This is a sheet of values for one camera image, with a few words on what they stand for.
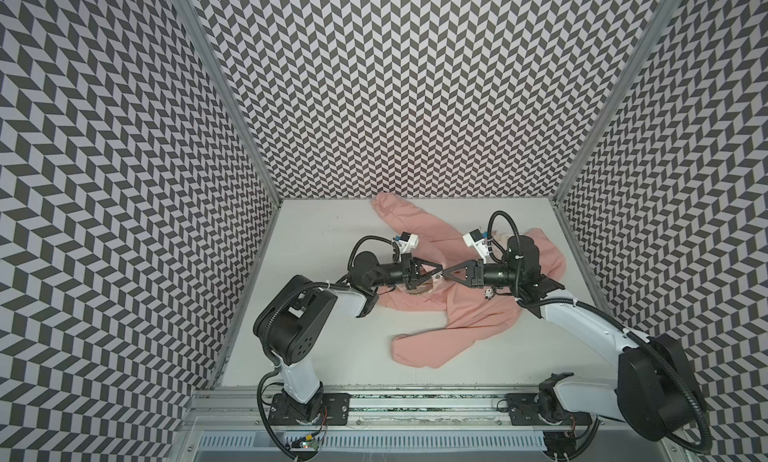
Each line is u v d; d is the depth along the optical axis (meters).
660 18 0.69
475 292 0.89
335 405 0.72
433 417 0.73
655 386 0.41
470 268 0.70
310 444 0.66
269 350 0.46
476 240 0.72
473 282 0.68
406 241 0.77
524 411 0.74
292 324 0.48
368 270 0.66
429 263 0.76
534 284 0.63
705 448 0.36
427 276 0.73
